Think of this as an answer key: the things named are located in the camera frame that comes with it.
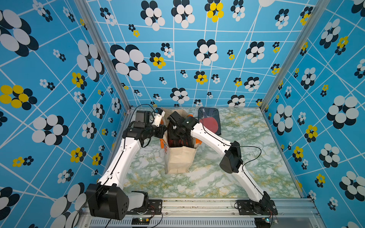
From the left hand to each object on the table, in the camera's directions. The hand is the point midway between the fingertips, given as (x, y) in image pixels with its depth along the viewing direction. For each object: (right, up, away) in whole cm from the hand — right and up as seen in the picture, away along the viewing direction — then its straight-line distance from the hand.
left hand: (167, 126), depth 79 cm
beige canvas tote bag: (+6, -18, -5) cm, 19 cm away
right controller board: (+50, -49, -7) cm, 70 cm away
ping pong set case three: (+7, -10, +5) cm, 13 cm away
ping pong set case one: (+29, +5, +31) cm, 43 cm away
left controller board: (-13, -48, -7) cm, 50 cm away
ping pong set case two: (+13, -9, +1) cm, 16 cm away
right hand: (+2, -6, +9) cm, 11 cm away
